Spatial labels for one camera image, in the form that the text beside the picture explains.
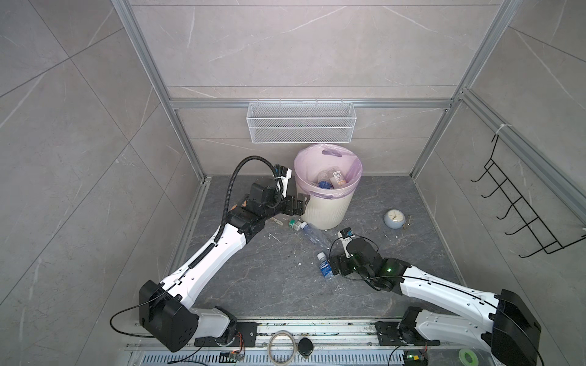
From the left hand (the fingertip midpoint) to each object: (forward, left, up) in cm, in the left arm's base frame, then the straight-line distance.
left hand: (298, 189), depth 74 cm
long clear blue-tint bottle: (-3, -7, -26) cm, 27 cm away
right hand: (-13, -14, -21) cm, 29 cm away
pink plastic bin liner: (+22, -6, -8) cm, 24 cm away
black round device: (-42, -1, -20) cm, 46 cm away
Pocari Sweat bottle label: (+15, -12, -14) cm, 24 cm away
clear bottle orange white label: (+15, -17, -12) cm, 26 cm away
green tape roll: (-46, -52, -30) cm, 75 cm away
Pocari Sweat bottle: (-17, -10, -24) cm, 31 cm away
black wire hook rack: (-11, -67, +3) cm, 68 cm away
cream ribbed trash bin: (+1, -12, -16) cm, 20 cm away
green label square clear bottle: (+4, +1, -27) cm, 28 cm away
